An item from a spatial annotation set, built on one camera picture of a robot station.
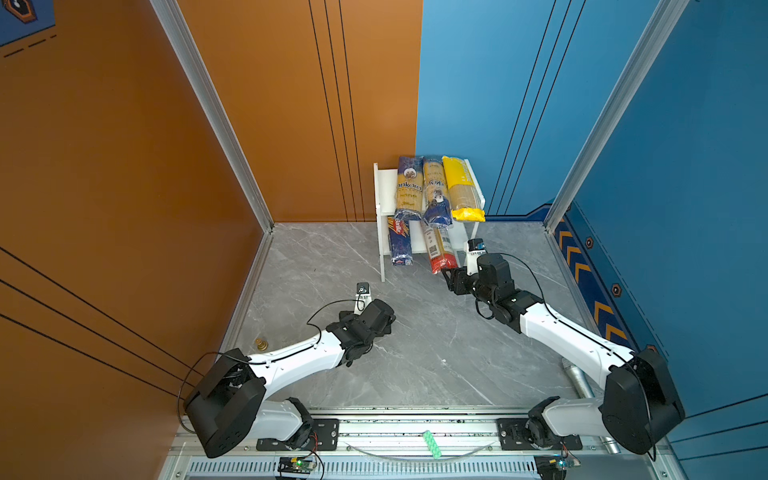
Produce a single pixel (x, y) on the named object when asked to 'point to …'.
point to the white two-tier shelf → (385, 186)
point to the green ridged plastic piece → (432, 444)
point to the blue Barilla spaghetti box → (400, 240)
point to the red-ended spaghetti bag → (440, 248)
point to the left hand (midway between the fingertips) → (373, 312)
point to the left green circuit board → (294, 465)
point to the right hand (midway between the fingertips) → (450, 269)
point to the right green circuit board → (552, 467)
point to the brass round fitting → (262, 345)
